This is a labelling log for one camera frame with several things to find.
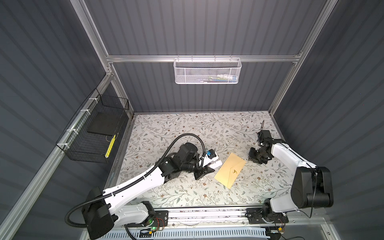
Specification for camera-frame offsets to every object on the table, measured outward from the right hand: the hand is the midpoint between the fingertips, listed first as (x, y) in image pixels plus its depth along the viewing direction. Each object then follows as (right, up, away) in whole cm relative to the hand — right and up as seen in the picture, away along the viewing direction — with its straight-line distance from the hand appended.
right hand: (253, 159), depth 89 cm
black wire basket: (-82, +22, -12) cm, 85 cm away
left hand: (-26, +1, -18) cm, 32 cm away
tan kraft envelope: (-14, -7, 0) cm, 15 cm away
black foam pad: (-84, +22, -9) cm, 87 cm away
